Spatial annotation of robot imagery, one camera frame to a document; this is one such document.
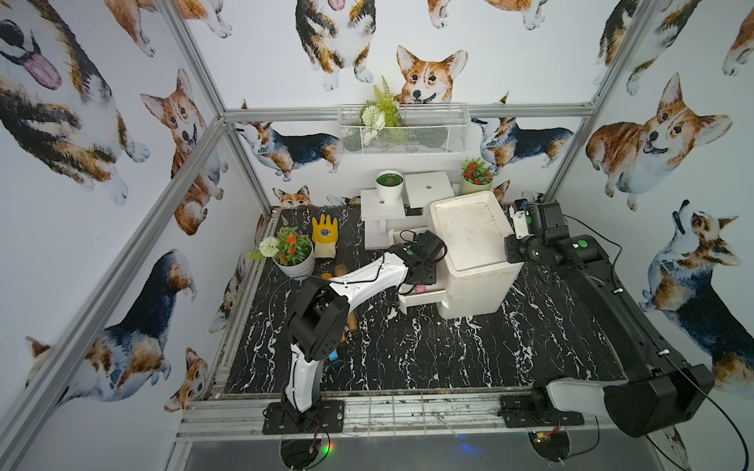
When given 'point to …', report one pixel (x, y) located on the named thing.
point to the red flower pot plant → (475, 178)
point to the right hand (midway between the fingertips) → (509, 241)
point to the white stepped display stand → (419, 188)
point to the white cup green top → (390, 183)
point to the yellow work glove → (325, 236)
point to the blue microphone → (333, 355)
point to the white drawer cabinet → (472, 230)
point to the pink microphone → (420, 288)
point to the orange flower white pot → (292, 253)
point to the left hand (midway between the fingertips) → (431, 272)
